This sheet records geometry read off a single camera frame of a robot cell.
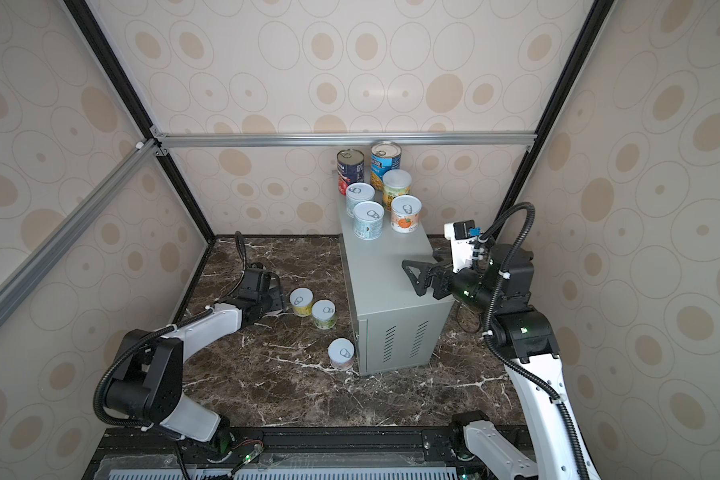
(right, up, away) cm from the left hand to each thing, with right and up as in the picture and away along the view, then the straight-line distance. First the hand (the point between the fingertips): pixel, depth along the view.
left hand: (282, 289), depth 93 cm
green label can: (+13, -8, -1) cm, 15 cm away
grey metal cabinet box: (+33, -7, -26) cm, 43 cm away
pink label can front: (+19, -17, -10) cm, 27 cm away
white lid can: (+6, -4, +2) cm, 7 cm away
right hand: (+38, +9, -31) cm, 50 cm away
